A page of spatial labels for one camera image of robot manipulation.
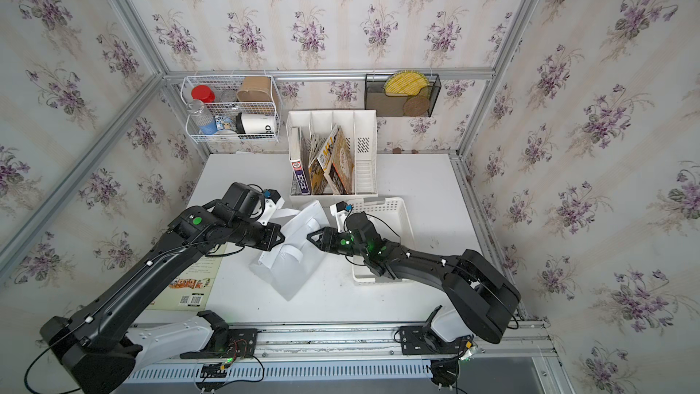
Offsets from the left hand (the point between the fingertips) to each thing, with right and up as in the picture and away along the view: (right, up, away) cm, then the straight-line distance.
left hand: (288, 242), depth 71 cm
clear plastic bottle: (-34, +37, +20) cm, 54 cm away
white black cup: (-17, +36, +24) cm, 47 cm away
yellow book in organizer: (+5, +21, +20) cm, 29 cm away
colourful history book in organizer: (+13, +19, +25) cm, 34 cm away
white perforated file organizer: (+20, +36, +33) cm, 53 cm away
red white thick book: (-1, +23, +15) cm, 27 cm away
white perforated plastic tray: (+32, +2, +28) cm, 42 cm away
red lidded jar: (-34, +46, +21) cm, 62 cm away
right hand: (+6, -1, +7) cm, 9 cm away
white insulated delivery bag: (0, -6, 0) cm, 6 cm away
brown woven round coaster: (+40, +43, +27) cm, 65 cm away
